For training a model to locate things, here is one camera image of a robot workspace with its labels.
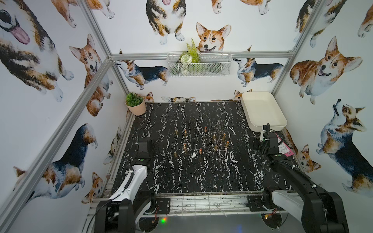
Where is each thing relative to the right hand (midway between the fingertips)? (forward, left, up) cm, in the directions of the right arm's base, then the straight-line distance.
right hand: (258, 136), depth 87 cm
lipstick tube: (-6, +35, -6) cm, 36 cm away
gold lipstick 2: (+5, +19, -10) cm, 22 cm away
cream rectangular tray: (+35, -16, -14) cm, 41 cm away
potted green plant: (+26, +80, +3) cm, 84 cm away
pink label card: (-2, -19, -12) cm, 23 cm away
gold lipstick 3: (-1, +17, -9) cm, 19 cm away
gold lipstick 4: (-3, +45, -8) cm, 45 cm away
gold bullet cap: (-2, +25, -11) cm, 27 cm away
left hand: (-2, +63, -1) cm, 63 cm away
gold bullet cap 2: (-7, +51, -10) cm, 52 cm away
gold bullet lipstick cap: (+6, +25, -10) cm, 28 cm away
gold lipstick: (+11, +31, -8) cm, 34 cm away
